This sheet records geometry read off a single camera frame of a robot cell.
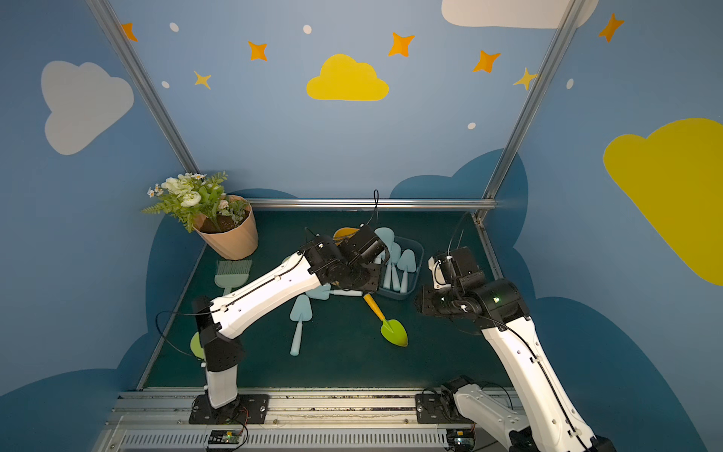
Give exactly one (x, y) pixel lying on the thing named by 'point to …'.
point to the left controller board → (224, 438)
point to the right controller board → (460, 439)
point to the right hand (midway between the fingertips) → (425, 298)
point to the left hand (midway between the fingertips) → (378, 279)
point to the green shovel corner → (196, 346)
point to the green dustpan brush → (232, 274)
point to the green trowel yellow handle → (392, 330)
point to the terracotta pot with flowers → (200, 203)
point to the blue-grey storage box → (414, 246)
